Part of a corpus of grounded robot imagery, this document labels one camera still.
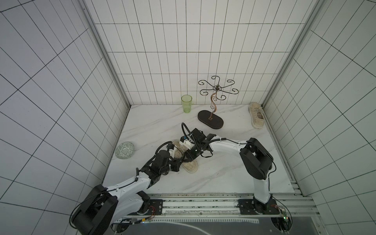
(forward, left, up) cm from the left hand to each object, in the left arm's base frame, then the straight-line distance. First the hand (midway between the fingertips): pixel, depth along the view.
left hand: (180, 163), depth 85 cm
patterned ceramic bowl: (+9, +37, -2) cm, 38 cm away
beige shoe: (+37, -55, +3) cm, 66 cm away
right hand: (+6, -3, -1) cm, 7 cm away
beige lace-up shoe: (+6, +1, +2) cm, 7 cm away
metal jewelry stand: (+33, -23, -2) cm, 41 cm away
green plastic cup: (+44, -3, +8) cm, 45 cm away
